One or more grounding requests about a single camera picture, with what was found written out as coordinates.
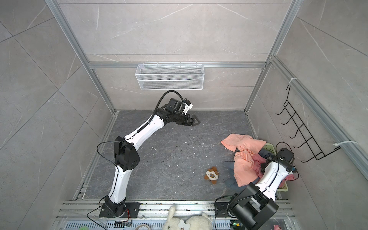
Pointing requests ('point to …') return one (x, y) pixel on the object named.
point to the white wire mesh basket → (170, 77)
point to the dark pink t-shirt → (258, 160)
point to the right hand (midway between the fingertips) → (267, 171)
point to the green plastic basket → (270, 147)
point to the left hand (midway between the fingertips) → (196, 119)
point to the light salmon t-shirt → (246, 146)
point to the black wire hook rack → (309, 139)
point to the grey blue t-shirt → (229, 175)
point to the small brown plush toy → (212, 174)
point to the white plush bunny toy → (202, 222)
